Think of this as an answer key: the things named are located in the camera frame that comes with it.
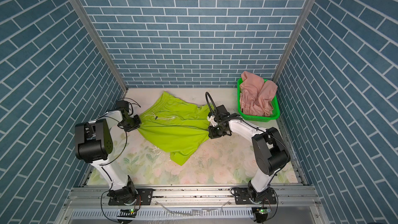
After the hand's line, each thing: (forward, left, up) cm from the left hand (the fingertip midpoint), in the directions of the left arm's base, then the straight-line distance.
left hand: (139, 124), depth 99 cm
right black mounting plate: (-43, -70, +4) cm, 82 cm away
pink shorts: (+22, -80, +4) cm, 83 cm away
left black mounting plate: (-40, -12, -1) cm, 42 cm away
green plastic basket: (+22, -80, +4) cm, 83 cm away
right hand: (-10, -44, +5) cm, 46 cm away
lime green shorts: (-3, -23, +2) cm, 23 cm away
